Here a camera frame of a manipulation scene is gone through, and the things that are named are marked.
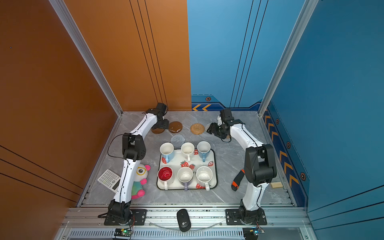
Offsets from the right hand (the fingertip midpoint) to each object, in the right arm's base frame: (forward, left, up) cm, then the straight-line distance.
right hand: (210, 131), depth 93 cm
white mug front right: (-23, +4, -11) cm, 25 cm away
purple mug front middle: (-23, +16, -11) cm, 30 cm away
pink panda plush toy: (-28, +39, -7) cm, 49 cm away
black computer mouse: (-46, +15, -11) cm, 49 cm away
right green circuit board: (-51, -17, -14) cm, 56 cm away
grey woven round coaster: (+1, +22, -10) cm, 24 cm away
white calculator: (-26, +58, -10) cm, 65 cm away
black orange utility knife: (-28, -13, -11) cm, 33 cm away
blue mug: (-9, +4, -5) cm, 11 cm away
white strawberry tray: (-14, +20, -12) cm, 27 cm away
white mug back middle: (-8, +15, -8) cm, 19 cm away
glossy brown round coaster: (+12, +25, -10) cm, 29 cm away
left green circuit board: (-51, +44, -13) cm, 69 cm away
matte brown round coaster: (+10, +38, -10) cm, 40 cm away
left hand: (+15, +35, -9) cm, 39 cm away
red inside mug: (-24, +27, -10) cm, 37 cm away
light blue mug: (-9, +28, -6) cm, 30 cm away
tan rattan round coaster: (+11, +9, -11) cm, 18 cm away
